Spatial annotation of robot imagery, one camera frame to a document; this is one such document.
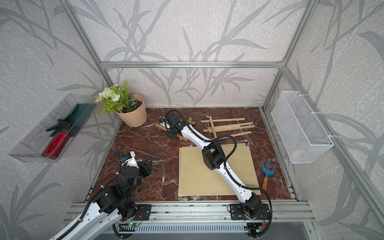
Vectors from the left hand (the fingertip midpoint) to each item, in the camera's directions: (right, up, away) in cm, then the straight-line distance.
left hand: (151, 160), depth 78 cm
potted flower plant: (-25, +30, +26) cm, 46 cm away
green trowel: (-31, +23, -9) cm, 40 cm away
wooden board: (+23, -13, +9) cm, 28 cm away
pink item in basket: (+73, +5, -6) cm, 73 cm away
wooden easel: (-1, +15, +28) cm, 32 cm away
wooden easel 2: (+45, +16, +32) cm, 58 cm away
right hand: (+4, +15, +26) cm, 30 cm away
